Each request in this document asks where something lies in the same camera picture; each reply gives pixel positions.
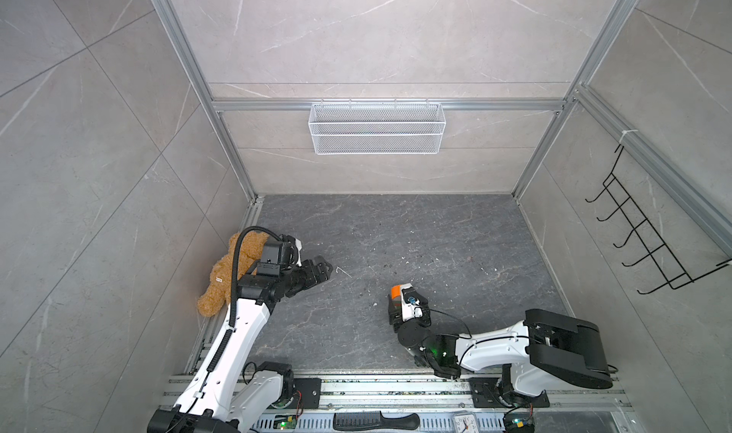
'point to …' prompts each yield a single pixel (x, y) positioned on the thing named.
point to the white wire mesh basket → (376, 129)
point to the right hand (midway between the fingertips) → (402, 296)
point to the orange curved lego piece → (396, 291)
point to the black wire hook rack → (676, 276)
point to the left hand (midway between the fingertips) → (322, 268)
